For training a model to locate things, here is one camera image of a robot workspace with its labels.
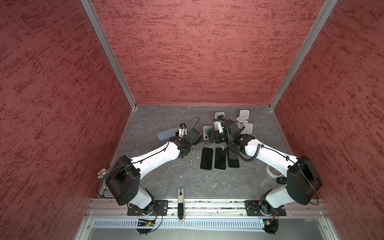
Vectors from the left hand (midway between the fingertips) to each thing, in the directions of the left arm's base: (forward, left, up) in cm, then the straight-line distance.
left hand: (182, 144), depth 85 cm
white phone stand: (+26, -42, -2) cm, 49 cm away
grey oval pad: (+14, +13, -11) cm, 23 cm away
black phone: (-3, -15, -11) cm, 19 cm away
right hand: (+5, -19, +2) cm, 20 cm away
